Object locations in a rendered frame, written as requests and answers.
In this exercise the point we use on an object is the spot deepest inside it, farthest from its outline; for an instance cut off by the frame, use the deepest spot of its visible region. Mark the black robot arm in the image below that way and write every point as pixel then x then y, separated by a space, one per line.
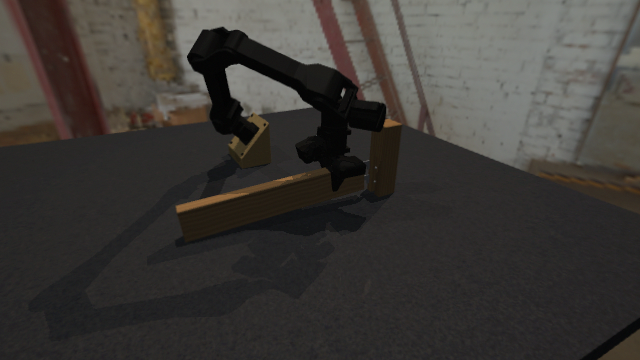
pixel 318 85

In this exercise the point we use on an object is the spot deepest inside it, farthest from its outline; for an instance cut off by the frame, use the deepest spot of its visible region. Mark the brown wooden post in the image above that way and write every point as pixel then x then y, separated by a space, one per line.
pixel 384 150

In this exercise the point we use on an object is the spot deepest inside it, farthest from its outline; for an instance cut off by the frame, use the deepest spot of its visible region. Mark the brown wooden rail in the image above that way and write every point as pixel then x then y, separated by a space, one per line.
pixel 233 209

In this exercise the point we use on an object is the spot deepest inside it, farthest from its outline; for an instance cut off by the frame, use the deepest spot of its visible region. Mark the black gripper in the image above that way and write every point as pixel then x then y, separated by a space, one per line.
pixel 340 166

